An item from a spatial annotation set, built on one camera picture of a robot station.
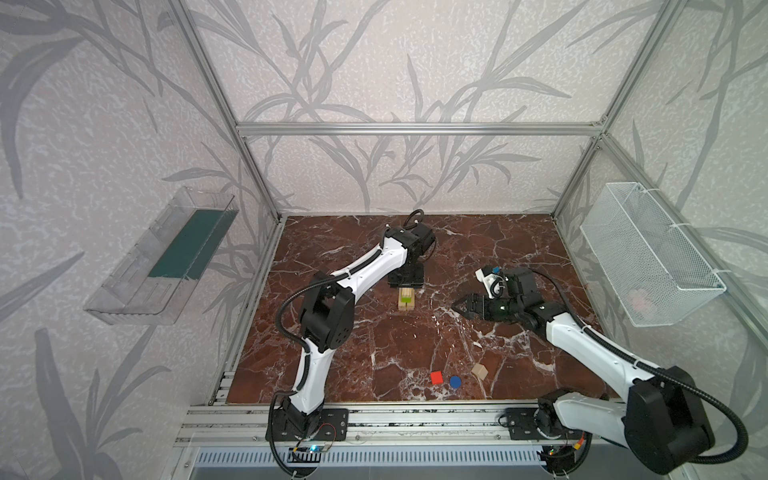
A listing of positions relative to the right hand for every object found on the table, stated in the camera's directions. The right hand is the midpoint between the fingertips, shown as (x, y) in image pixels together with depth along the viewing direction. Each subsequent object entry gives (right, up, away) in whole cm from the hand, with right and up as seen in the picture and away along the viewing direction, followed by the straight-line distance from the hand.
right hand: (463, 297), depth 83 cm
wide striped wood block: (-16, 0, +8) cm, 18 cm away
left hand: (-13, +5, +7) cm, 15 cm away
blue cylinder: (-3, -23, -3) cm, 23 cm away
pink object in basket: (+42, +1, -10) cm, 43 cm away
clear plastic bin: (-72, +7, -19) cm, 75 cm away
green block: (-16, -2, +9) cm, 19 cm away
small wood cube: (+4, -20, -3) cm, 20 cm away
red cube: (-8, -21, -3) cm, 23 cm away
